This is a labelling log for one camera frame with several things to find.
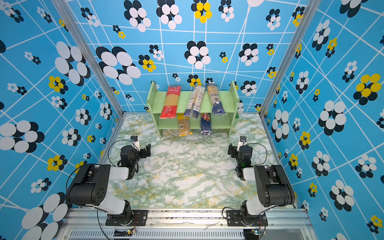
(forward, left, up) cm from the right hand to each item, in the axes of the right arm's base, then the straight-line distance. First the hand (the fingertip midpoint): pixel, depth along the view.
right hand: (241, 144), depth 94 cm
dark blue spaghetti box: (+9, +22, +10) cm, 26 cm away
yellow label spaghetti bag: (+9, +36, +9) cm, 38 cm away
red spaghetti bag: (+6, +42, +24) cm, 49 cm away
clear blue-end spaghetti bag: (+8, +16, +24) cm, 30 cm away
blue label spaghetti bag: (+7, +30, +24) cm, 39 cm away
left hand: (0, +62, +2) cm, 62 cm away
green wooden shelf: (+18, +7, +21) cm, 29 cm away
